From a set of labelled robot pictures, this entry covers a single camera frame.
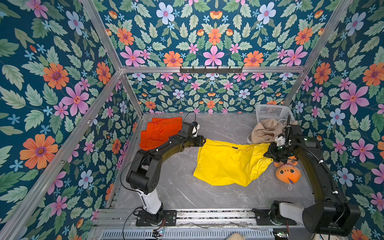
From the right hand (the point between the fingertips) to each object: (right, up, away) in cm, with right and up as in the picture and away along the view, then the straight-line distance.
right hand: (265, 153), depth 77 cm
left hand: (-31, +8, +13) cm, 35 cm away
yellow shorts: (-12, -9, +14) cm, 21 cm away
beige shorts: (+10, +12, +20) cm, 25 cm away
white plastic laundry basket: (+26, +26, +38) cm, 53 cm away
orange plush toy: (+14, -11, +3) cm, 18 cm away
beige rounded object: (-18, -35, -12) cm, 41 cm away
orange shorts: (-64, +11, +28) cm, 71 cm away
